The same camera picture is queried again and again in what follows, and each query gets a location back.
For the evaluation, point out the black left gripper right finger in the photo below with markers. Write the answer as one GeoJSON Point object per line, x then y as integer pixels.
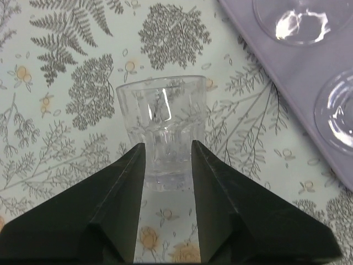
{"type": "Point", "coordinates": [238, 220]}

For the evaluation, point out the tall clear champagne flute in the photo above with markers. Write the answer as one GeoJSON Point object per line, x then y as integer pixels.
{"type": "Point", "coordinates": [302, 23]}

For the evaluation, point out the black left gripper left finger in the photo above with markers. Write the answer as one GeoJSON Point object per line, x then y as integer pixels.
{"type": "Point", "coordinates": [95, 220]}

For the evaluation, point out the small clear glass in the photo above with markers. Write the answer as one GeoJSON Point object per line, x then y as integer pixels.
{"type": "Point", "coordinates": [166, 114]}

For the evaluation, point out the floral patterned table mat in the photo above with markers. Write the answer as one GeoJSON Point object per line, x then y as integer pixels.
{"type": "Point", "coordinates": [61, 62]}

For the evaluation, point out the clear faceted tumbler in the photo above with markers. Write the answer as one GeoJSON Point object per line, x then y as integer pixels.
{"type": "Point", "coordinates": [333, 112]}

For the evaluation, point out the lavender plastic tray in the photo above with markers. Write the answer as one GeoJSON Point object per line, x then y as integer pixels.
{"type": "Point", "coordinates": [299, 73]}

